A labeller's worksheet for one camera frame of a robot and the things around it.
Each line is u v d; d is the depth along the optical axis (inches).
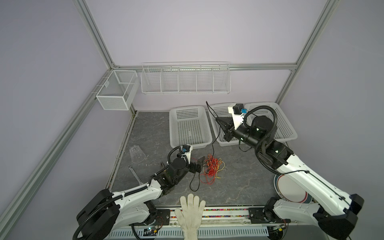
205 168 35.1
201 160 28.5
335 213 15.5
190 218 29.1
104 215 16.1
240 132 21.2
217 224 28.6
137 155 37.8
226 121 21.9
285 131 40.1
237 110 19.4
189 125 43.7
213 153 38.6
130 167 35.9
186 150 26.8
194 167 28.3
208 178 33.6
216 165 34.2
